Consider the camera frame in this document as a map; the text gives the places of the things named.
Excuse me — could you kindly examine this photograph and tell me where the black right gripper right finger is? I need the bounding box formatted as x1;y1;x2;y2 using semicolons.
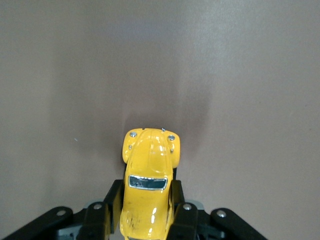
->
166;179;269;240

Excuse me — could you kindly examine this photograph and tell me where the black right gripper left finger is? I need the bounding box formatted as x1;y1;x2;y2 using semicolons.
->
0;178;126;240

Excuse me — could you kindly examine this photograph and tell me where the yellow beetle toy car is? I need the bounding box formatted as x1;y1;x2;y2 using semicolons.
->
119;127;182;240

